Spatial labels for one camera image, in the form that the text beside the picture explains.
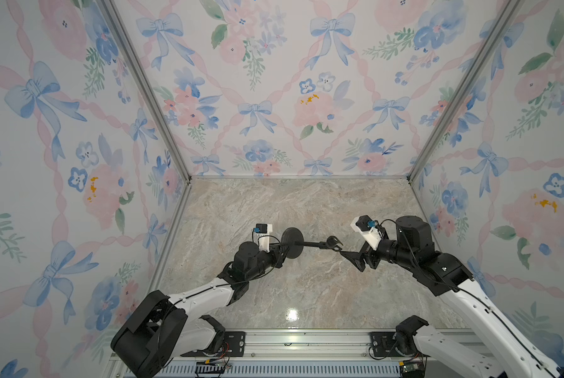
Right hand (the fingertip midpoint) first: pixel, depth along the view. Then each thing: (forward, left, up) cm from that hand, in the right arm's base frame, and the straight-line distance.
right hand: (352, 237), depth 71 cm
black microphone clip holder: (-1, +6, -1) cm, 6 cm away
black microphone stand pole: (0, +9, -4) cm, 9 cm away
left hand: (+3, +18, -10) cm, 21 cm away
